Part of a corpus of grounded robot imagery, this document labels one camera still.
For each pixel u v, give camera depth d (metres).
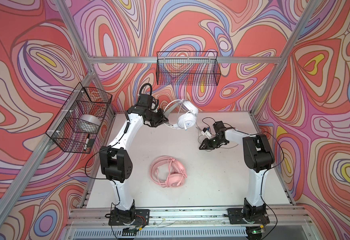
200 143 1.00
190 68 0.96
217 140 0.86
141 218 0.73
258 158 0.56
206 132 0.95
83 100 0.81
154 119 0.74
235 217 0.72
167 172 0.84
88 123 0.70
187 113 0.69
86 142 0.72
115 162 0.49
